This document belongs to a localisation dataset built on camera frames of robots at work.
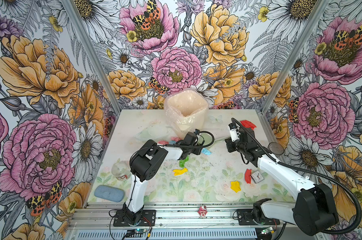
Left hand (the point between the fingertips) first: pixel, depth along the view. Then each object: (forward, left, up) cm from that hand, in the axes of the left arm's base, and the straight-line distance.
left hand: (197, 148), depth 100 cm
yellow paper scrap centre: (-16, +13, 0) cm, 21 cm away
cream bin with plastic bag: (+22, +7, +12) cm, 26 cm away
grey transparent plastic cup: (-7, -45, +10) cm, 46 cm away
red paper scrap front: (-19, -28, +1) cm, 34 cm away
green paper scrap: (-10, +10, 0) cm, 14 cm away
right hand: (-6, -16, +14) cm, 22 cm away
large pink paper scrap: (+3, +23, +3) cm, 23 cm away
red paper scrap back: (+19, -38, +2) cm, 43 cm away
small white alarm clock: (-21, -32, +3) cm, 38 cm away
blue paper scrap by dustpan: (-3, -5, +1) cm, 6 cm away
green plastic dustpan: (-5, -3, +16) cm, 17 cm away
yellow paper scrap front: (-25, -19, +2) cm, 32 cm away
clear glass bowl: (+14, +31, -1) cm, 34 cm away
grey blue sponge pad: (-28, +48, +3) cm, 56 cm away
